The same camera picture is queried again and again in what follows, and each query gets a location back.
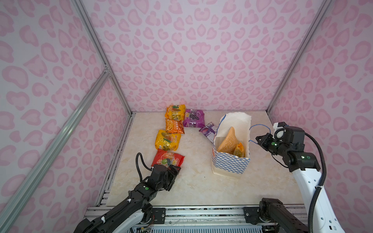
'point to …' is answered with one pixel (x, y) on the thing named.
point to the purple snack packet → (210, 131)
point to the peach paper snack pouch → (228, 145)
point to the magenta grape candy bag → (194, 118)
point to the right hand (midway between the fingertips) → (256, 136)
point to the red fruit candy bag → (168, 158)
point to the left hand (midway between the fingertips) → (180, 171)
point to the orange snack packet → (175, 126)
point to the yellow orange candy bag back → (176, 112)
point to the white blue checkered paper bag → (226, 165)
